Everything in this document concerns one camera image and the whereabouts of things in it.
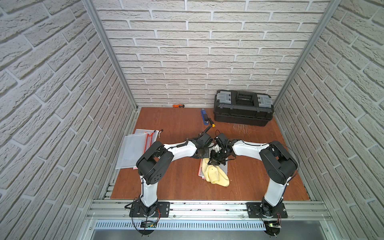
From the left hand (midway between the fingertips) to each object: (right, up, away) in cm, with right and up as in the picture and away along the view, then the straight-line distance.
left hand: (206, 152), depth 93 cm
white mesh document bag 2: (-38, +10, +7) cm, 40 cm away
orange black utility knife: (-20, +33, +28) cm, 48 cm away
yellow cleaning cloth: (+3, -10, -11) cm, 15 cm away
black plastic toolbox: (+25, +29, +5) cm, 39 cm away
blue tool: (0, +23, +18) cm, 29 cm away
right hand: (+2, -6, -3) cm, 7 cm away
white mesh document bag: (+10, -8, -6) cm, 14 cm away
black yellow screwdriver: (+5, +19, +16) cm, 26 cm away
